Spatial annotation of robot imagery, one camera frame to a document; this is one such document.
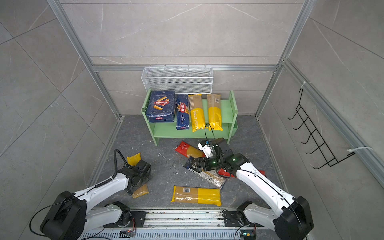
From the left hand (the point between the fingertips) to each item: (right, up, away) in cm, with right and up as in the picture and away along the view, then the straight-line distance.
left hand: (143, 177), depth 87 cm
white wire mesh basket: (+19, +63, +13) cm, 67 cm away
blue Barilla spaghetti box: (+24, +39, -7) cm, 46 cm away
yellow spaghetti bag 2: (-8, +9, +5) cm, 13 cm away
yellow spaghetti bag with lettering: (+32, +39, -7) cm, 51 cm away
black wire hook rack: (+87, +26, -19) cm, 93 cm away
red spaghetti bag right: (+47, +5, -4) cm, 48 cm away
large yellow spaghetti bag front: (+28, -6, -8) cm, 30 cm away
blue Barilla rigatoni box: (+13, +41, -8) cm, 44 cm away
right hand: (+31, +11, -13) cm, 36 cm away
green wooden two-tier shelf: (+51, +40, -1) cm, 65 cm away
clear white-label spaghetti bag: (+41, +1, -3) cm, 41 cm away
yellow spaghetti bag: (+42, +38, -8) cm, 57 cm away
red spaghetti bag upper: (+27, +15, +10) cm, 32 cm away
